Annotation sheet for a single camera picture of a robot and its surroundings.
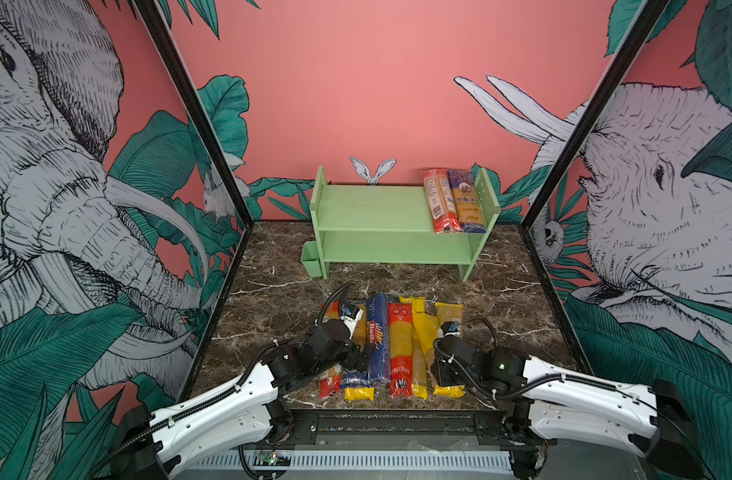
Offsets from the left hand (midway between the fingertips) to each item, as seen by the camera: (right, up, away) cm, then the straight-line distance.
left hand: (362, 337), depth 76 cm
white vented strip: (0, -28, -6) cm, 29 cm away
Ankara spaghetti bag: (+30, +37, +9) cm, 49 cm away
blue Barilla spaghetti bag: (+4, -2, +5) cm, 7 cm away
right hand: (+18, -8, 0) cm, 20 cm away
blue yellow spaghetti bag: (-1, -13, 0) cm, 13 cm away
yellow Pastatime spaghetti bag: (+18, -3, +10) cm, 21 cm away
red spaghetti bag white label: (+22, +37, +8) cm, 44 cm away
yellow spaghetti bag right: (+27, +3, +17) cm, 32 cm away
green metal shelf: (+2, +30, +6) cm, 31 cm away
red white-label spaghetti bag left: (-9, -13, +2) cm, 16 cm away
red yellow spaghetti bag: (+10, -4, +6) cm, 13 cm away
